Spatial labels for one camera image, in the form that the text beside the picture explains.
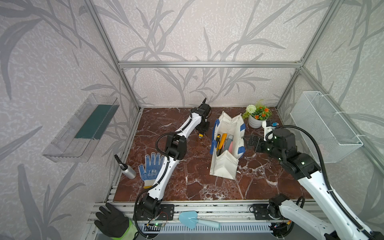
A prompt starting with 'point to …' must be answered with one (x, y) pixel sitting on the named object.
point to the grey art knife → (230, 139)
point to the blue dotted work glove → (153, 167)
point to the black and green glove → (114, 224)
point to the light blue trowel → (189, 218)
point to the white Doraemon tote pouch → (226, 164)
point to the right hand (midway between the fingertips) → (250, 137)
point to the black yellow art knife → (218, 139)
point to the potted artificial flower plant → (257, 114)
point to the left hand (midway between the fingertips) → (203, 128)
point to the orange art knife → (223, 137)
